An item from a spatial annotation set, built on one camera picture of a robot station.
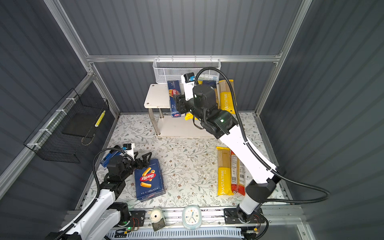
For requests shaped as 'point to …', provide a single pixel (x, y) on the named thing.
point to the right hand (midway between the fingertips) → (179, 95)
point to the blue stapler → (104, 162)
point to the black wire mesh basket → (48, 142)
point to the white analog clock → (192, 217)
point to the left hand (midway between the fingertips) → (144, 153)
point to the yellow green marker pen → (100, 119)
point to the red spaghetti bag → (238, 175)
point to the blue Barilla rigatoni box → (149, 181)
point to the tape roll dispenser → (157, 218)
